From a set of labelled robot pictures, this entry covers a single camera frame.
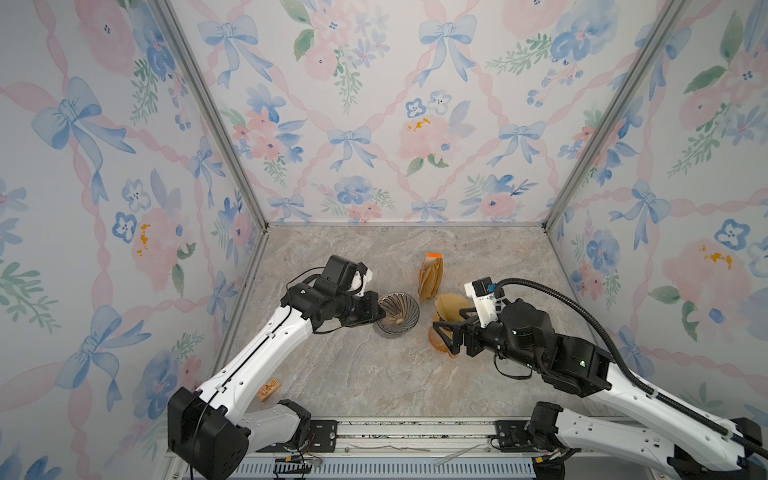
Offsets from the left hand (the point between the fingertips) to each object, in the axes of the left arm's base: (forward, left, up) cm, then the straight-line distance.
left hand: (387, 312), depth 73 cm
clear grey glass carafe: (+3, -1, -21) cm, 21 cm away
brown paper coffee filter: (+5, -16, -6) cm, 18 cm away
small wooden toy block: (-13, +32, -19) cm, 39 cm away
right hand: (-4, -13, +6) cm, 15 cm away
